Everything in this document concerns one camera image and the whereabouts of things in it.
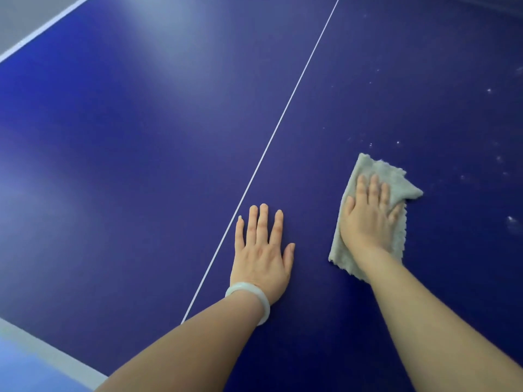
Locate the person's right hand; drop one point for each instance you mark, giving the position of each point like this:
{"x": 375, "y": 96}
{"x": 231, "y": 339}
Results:
{"x": 367, "y": 228}

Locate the person's left hand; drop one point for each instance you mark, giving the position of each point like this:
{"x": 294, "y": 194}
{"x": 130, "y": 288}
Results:
{"x": 259, "y": 261}

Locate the grey cleaning cloth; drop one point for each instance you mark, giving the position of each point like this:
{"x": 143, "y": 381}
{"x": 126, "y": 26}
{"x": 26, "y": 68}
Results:
{"x": 380, "y": 171}

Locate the person's left forearm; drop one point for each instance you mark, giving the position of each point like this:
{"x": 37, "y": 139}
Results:
{"x": 184, "y": 351}

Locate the person's right forearm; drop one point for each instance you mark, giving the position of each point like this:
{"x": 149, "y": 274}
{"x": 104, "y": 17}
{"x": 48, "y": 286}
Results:
{"x": 441, "y": 322}

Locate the white jade bangle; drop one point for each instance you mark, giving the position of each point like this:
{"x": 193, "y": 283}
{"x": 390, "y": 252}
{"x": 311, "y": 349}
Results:
{"x": 247, "y": 286}

